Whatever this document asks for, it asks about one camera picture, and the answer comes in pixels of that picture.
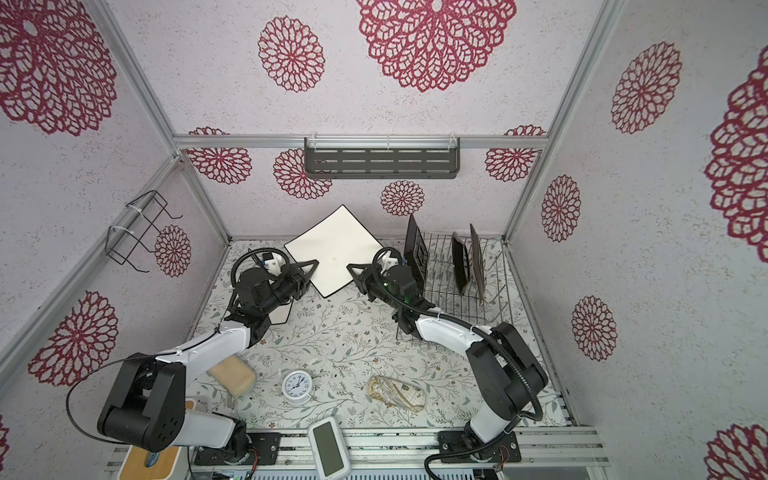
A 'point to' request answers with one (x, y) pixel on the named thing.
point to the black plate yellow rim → (477, 263)
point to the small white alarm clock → (297, 386)
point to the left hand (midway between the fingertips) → (319, 266)
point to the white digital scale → (328, 449)
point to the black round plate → (460, 261)
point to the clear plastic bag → (394, 392)
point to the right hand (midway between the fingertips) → (345, 262)
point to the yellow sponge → (238, 377)
